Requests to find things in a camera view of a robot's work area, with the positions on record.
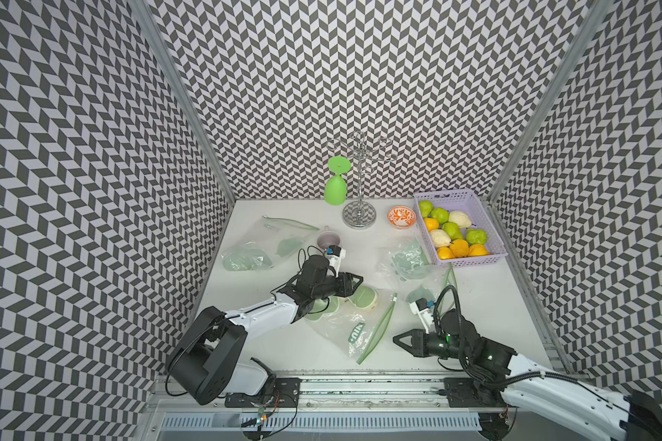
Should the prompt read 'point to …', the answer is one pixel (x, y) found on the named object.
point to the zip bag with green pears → (270, 242)
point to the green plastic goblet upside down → (335, 187)
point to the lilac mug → (327, 238)
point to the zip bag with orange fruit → (408, 265)
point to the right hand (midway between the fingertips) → (395, 347)
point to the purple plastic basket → (463, 199)
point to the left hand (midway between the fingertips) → (358, 281)
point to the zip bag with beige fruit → (355, 322)
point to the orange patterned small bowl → (401, 217)
